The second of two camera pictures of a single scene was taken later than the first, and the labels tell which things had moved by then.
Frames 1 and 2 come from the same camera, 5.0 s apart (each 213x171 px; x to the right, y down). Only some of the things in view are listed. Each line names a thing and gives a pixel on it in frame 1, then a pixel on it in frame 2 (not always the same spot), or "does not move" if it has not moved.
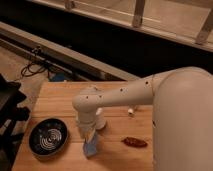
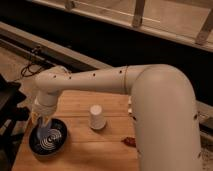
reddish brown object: (135, 142) does not move
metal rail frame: (60, 55) does not move
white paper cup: (100, 119) does not move
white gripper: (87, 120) → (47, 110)
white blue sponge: (90, 148) → (42, 132)
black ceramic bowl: (48, 137) does not move
